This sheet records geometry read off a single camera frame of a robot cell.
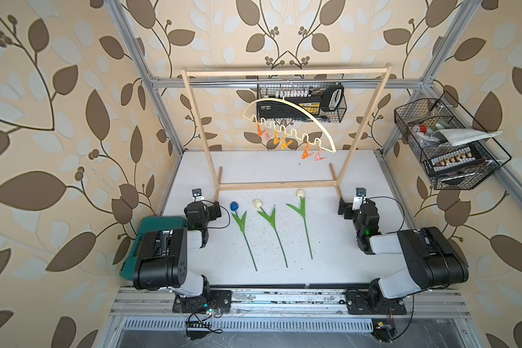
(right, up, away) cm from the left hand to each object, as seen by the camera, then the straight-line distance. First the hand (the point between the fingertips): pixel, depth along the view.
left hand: (205, 201), depth 94 cm
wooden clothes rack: (+61, +9, +13) cm, 63 cm away
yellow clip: (+37, +29, +31) cm, 56 cm away
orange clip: (+24, +30, -7) cm, 39 cm away
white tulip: (+29, -8, 0) cm, 30 cm away
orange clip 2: (+41, +19, -19) cm, 49 cm away
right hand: (+65, +1, -1) cm, 65 cm away
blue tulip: (+15, -8, +1) cm, 17 cm away
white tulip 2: (+43, +2, +8) cm, 44 cm away
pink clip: (+27, +28, -9) cm, 40 cm away
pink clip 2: (+45, +18, -20) cm, 53 cm away
